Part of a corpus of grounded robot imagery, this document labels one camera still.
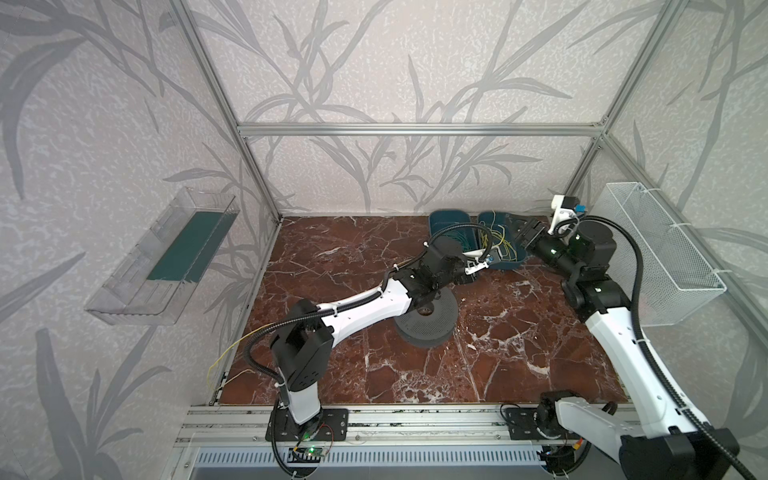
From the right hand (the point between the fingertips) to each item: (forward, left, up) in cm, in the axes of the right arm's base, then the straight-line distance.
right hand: (509, 211), depth 70 cm
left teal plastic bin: (+29, +6, -36) cm, 46 cm away
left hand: (-1, +5, -9) cm, 11 cm away
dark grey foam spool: (-14, +17, -31) cm, 38 cm away
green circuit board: (-45, +49, -38) cm, 76 cm away
